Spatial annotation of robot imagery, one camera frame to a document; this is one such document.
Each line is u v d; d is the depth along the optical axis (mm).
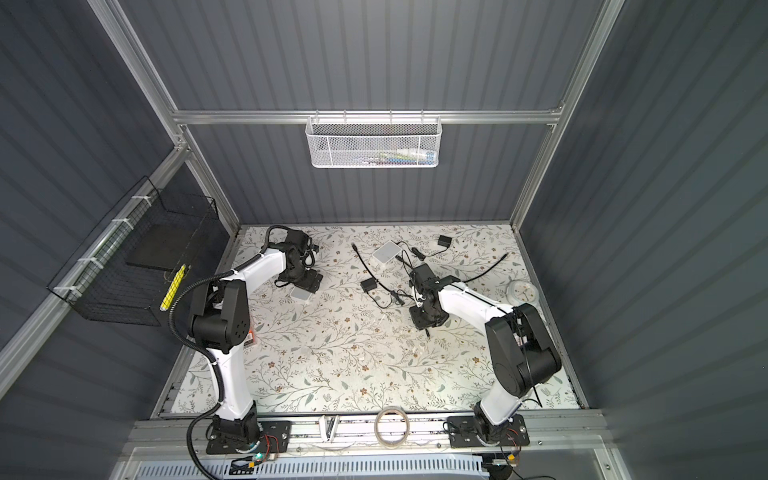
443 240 1156
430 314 769
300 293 929
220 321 541
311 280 912
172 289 693
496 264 1081
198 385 824
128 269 720
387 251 1116
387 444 720
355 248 1130
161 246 771
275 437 724
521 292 972
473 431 725
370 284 1011
